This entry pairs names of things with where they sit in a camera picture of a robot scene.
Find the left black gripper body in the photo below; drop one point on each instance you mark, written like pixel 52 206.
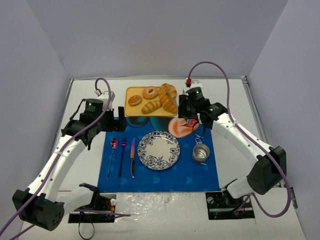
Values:
pixel 120 119

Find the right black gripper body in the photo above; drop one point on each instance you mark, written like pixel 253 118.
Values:
pixel 186 112

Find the large striped croissant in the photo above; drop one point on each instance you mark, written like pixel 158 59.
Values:
pixel 167 104

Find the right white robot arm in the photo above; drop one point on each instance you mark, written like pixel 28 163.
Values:
pixel 266 161

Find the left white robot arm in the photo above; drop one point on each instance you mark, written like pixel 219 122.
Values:
pixel 40 204

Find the twisted brown bread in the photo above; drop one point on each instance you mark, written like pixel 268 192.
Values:
pixel 168 89

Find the iridescent spoon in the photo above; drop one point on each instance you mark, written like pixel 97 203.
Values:
pixel 114 144

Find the iridescent fork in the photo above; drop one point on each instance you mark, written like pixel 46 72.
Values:
pixel 123 146

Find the iridescent knife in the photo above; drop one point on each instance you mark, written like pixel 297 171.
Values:
pixel 132 157

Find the glazed round bun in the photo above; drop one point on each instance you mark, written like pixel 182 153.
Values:
pixel 135 100

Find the yellow tray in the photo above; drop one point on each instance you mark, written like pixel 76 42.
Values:
pixel 136 111

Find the small striped croissant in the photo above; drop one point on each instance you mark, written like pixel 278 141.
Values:
pixel 151 106

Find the blue floral plate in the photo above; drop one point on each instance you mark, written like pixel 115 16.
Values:
pixel 158 150

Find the blue printed placemat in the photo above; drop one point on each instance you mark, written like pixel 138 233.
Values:
pixel 185 175

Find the metal cup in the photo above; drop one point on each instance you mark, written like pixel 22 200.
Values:
pixel 200 153

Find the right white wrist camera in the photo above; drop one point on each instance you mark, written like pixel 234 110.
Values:
pixel 190 84

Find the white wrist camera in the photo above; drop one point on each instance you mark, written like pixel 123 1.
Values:
pixel 105 96
pixel 190 84

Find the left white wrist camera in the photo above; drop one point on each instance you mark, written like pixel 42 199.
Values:
pixel 105 96

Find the ring bagel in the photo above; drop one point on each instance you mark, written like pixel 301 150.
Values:
pixel 150 92

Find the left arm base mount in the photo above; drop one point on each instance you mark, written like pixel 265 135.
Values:
pixel 106 203

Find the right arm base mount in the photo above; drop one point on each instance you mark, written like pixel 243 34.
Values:
pixel 220 206

